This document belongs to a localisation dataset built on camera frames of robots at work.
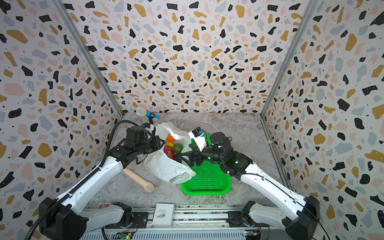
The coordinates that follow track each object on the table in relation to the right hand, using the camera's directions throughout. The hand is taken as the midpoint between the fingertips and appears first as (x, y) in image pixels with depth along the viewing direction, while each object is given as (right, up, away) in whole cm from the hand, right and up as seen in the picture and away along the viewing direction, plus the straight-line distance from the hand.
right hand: (182, 149), depth 64 cm
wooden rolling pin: (-21, -22, +17) cm, 35 cm away
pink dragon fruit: (-11, -5, +26) cm, 28 cm away
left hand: (-10, +4, +13) cm, 17 cm away
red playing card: (-31, -22, -4) cm, 38 cm away
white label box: (-10, -33, +7) cm, 35 cm away
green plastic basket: (+14, -21, +24) cm, 35 cm away
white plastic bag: (-7, -11, +6) cm, 14 cm away
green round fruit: (-6, -2, +23) cm, 24 cm away
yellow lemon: (-12, -1, +33) cm, 35 cm away
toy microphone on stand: (-26, +19, +23) cm, 39 cm away
